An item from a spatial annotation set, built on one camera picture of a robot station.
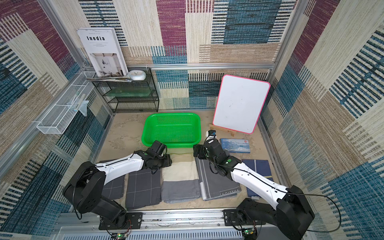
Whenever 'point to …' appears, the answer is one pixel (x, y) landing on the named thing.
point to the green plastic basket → (176, 130)
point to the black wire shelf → (132, 96)
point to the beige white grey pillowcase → (180, 181)
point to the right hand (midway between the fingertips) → (199, 145)
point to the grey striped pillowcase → (213, 185)
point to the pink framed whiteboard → (240, 103)
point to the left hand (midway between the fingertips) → (169, 161)
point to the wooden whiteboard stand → (212, 127)
